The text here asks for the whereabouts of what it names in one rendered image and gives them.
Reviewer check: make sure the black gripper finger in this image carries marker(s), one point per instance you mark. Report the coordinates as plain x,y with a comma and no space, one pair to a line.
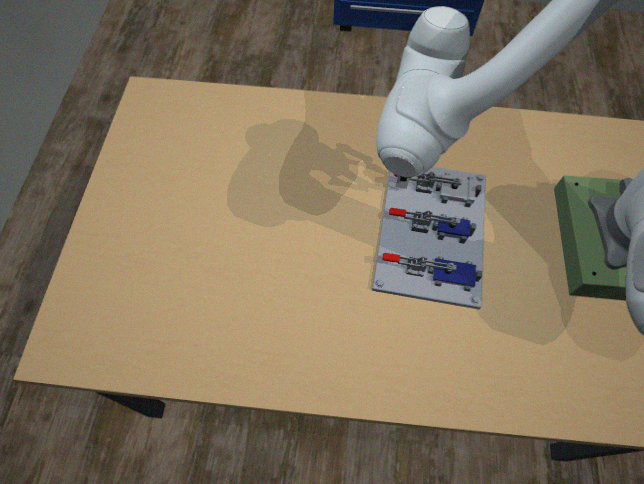
402,182

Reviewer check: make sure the toggle clamp with red handle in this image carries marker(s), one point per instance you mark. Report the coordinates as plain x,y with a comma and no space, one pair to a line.
426,185
412,266
421,220

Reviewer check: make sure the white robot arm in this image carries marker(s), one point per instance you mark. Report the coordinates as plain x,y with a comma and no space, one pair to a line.
429,109

